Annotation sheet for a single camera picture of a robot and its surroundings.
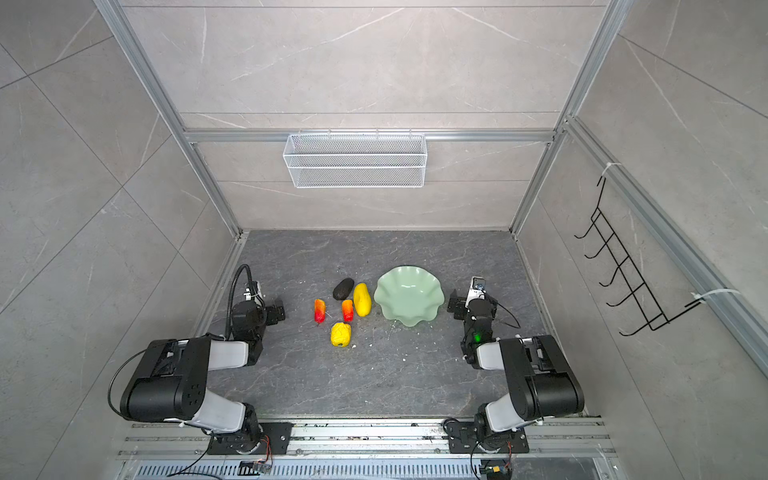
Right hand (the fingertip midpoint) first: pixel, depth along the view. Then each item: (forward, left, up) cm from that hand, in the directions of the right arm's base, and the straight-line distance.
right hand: (470, 289), depth 93 cm
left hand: (0, +67, 0) cm, 67 cm away
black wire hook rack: (-18, -29, +24) cm, 41 cm away
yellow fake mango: (-1, +35, -3) cm, 35 cm away
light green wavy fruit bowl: (+3, +19, -6) cm, 20 cm away
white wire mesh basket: (+38, +37, +23) cm, 58 cm away
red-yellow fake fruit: (-4, +49, -5) cm, 49 cm away
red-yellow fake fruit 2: (-4, +40, -5) cm, 40 cm away
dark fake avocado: (+3, +41, -4) cm, 42 cm away
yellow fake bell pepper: (-13, +41, -2) cm, 43 cm away
